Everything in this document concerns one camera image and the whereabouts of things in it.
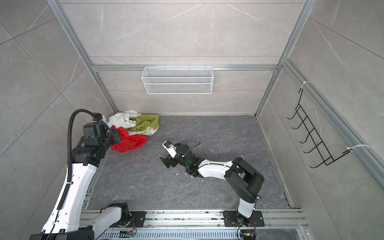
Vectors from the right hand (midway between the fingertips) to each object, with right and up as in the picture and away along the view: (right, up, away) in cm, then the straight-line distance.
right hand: (167, 150), depth 84 cm
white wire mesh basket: (-7, +46, +16) cm, 49 cm away
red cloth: (-23, +5, +2) cm, 24 cm away
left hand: (-24, +13, -14) cm, 30 cm away
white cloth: (-33, +19, +13) cm, 40 cm away
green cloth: (-20, +18, +19) cm, 33 cm away
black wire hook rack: (+71, +5, -21) cm, 74 cm away
